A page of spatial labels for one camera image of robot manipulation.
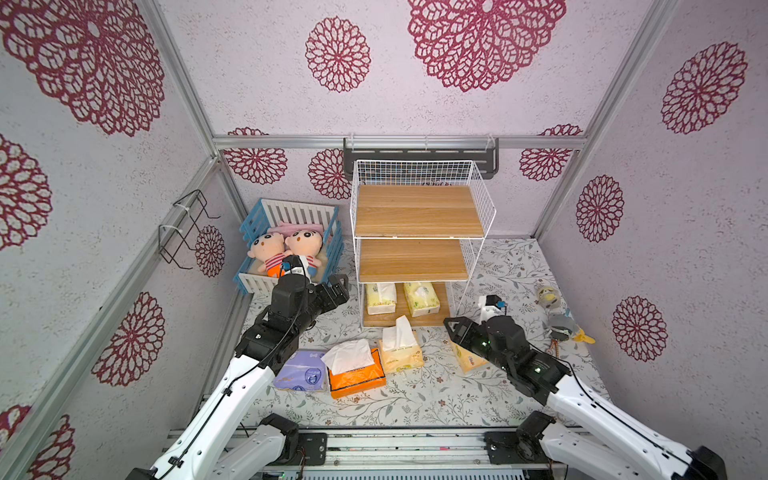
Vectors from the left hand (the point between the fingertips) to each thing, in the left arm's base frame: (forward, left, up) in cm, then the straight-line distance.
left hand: (333, 284), depth 74 cm
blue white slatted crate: (+38, +19, -12) cm, 45 cm away
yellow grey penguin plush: (+10, -66, -23) cm, 71 cm away
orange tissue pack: (-14, -4, -19) cm, 24 cm away
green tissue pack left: (+8, -12, -20) cm, 25 cm away
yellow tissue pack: (-8, -16, -21) cm, 28 cm away
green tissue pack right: (+9, -24, -22) cm, 34 cm away
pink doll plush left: (+24, +26, -14) cm, 38 cm away
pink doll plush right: (+24, +13, -11) cm, 29 cm away
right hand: (-6, -30, -11) cm, 32 cm away
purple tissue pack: (-14, +10, -21) cm, 27 cm away
